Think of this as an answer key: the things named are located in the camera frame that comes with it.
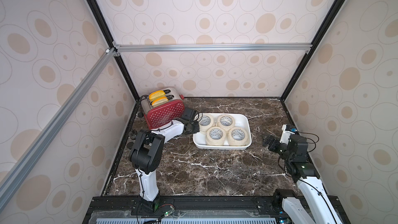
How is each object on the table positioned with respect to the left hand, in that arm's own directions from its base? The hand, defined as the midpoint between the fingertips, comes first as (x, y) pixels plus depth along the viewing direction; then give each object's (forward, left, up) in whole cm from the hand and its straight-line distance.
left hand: (199, 126), depth 96 cm
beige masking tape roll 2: (+6, -17, -2) cm, 19 cm away
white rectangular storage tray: (+6, -28, -1) cm, 29 cm away
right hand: (-13, -36, +11) cm, 40 cm away
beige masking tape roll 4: (-4, -24, -5) cm, 25 cm away
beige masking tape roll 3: (-4, -10, -5) cm, 12 cm away
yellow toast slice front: (+8, +24, +14) cm, 29 cm away
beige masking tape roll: (+7, -4, -4) cm, 9 cm away
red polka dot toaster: (+5, +23, +12) cm, 26 cm away
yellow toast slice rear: (+13, +26, +15) cm, 33 cm away
